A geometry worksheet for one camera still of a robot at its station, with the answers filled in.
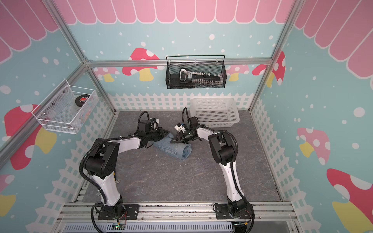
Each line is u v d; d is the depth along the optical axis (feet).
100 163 1.68
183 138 2.87
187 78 2.86
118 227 2.38
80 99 2.59
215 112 4.23
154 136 2.80
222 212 2.43
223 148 1.99
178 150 2.80
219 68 3.12
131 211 2.44
